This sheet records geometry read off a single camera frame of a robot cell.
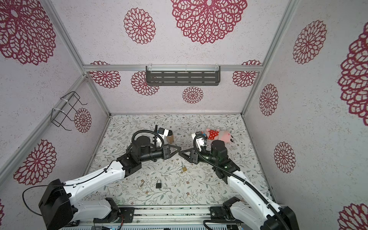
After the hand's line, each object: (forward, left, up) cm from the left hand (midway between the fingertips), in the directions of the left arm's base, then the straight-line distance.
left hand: (180, 150), depth 70 cm
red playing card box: (+30, -16, -25) cm, 43 cm away
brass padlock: (+1, -2, -25) cm, 25 cm away
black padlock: (-9, +13, -25) cm, 29 cm away
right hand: (-1, 0, +1) cm, 2 cm away
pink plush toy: (+23, -26, -20) cm, 40 cm away
